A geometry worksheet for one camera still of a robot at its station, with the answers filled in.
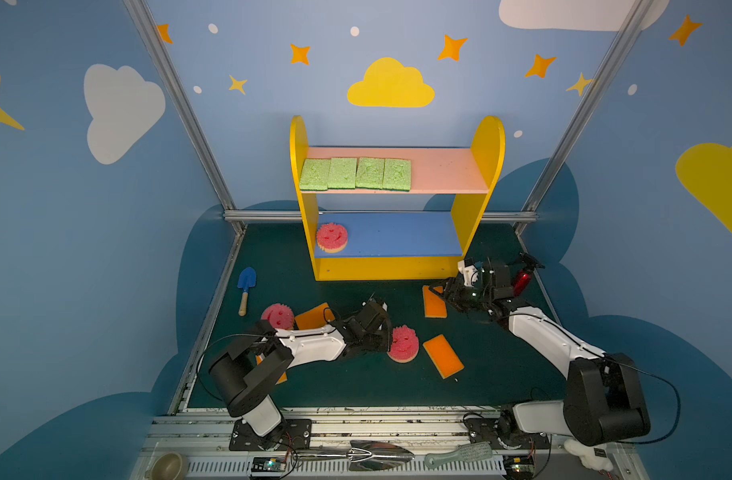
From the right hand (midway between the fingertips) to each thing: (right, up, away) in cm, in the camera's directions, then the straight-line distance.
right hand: (437, 288), depth 86 cm
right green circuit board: (+16, -42, -14) cm, 47 cm away
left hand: (-13, -15, +2) cm, 20 cm away
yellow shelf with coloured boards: (-15, +25, +22) cm, 37 cm away
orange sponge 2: (-38, -11, +9) cm, 40 cm away
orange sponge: (-45, -25, -3) cm, 51 cm away
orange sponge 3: (+2, -7, +11) cm, 14 cm away
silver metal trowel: (-21, -39, -16) cm, 47 cm away
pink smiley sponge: (-49, -10, +7) cm, 50 cm away
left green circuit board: (-45, -41, -15) cm, 63 cm away
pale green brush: (+4, -38, -15) cm, 41 cm away
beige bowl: (-67, -40, -17) cm, 80 cm away
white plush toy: (+33, -38, -17) cm, 53 cm away
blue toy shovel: (-64, +1, +18) cm, 66 cm away
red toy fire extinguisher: (+30, +2, +9) cm, 32 cm away
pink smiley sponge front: (-10, -17, 0) cm, 19 cm away
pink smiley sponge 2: (-32, +15, +9) cm, 37 cm away
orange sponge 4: (+2, -21, +2) cm, 21 cm away
